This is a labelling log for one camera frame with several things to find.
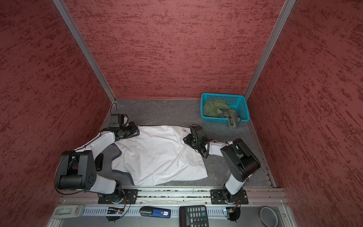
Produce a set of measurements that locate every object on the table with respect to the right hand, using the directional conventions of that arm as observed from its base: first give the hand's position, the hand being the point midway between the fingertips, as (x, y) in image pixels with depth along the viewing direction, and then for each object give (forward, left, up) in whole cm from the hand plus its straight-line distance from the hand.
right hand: (183, 142), depth 93 cm
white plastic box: (-36, +59, +1) cm, 69 cm away
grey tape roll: (-42, -43, -4) cm, 60 cm away
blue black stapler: (-38, +17, +3) cm, 41 cm away
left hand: (+7, +30, +6) cm, 31 cm away
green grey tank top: (+22, -28, +8) cm, 37 cm away
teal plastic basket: (+34, -45, +3) cm, 57 cm away
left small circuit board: (-36, +38, -5) cm, 53 cm away
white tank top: (-7, +16, -2) cm, 18 cm away
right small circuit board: (-39, -25, -4) cm, 47 cm away
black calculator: (-40, -4, -1) cm, 40 cm away
